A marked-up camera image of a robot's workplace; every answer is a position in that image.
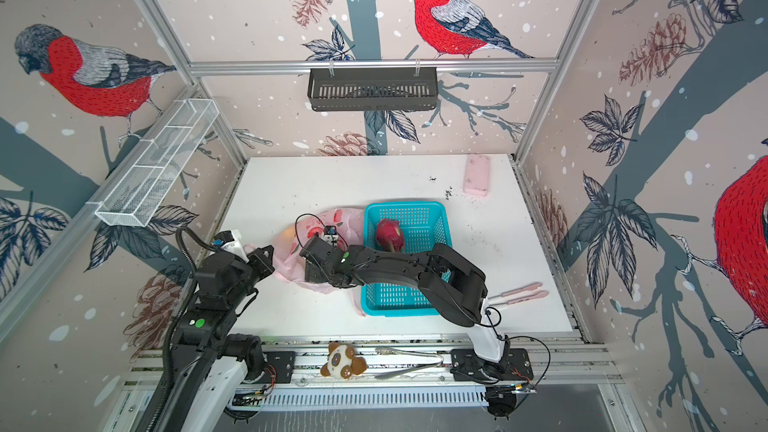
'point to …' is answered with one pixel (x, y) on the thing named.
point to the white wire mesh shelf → (145, 182)
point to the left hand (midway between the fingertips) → (271, 246)
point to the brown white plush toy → (342, 363)
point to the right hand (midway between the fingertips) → (313, 273)
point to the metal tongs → (394, 351)
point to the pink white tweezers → (516, 291)
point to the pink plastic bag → (345, 225)
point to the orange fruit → (290, 233)
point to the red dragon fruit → (389, 236)
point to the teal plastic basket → (423, 226)
